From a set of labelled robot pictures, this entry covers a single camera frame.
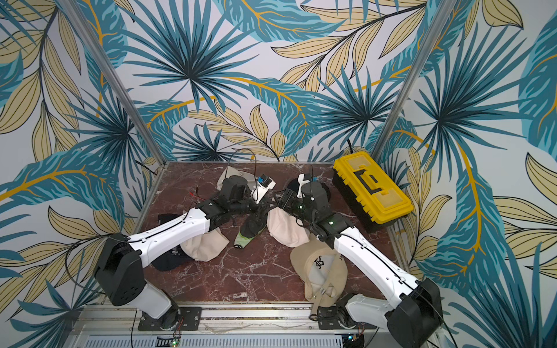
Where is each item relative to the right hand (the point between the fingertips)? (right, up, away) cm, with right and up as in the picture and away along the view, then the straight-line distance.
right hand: (276, 195), depth 74 cm
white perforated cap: (-25, +11, +38) cm, 47 cm away
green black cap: (-12, -15, +20) cm, 28 cm away
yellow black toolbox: (+37, +1, +13) cm, 39 cm away
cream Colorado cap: (-28, -21, +12) cm, 37 cm away
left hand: (0, -4, +3) cm, 5 cm away
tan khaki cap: (+18, -30, +9) cm, 36 cm away
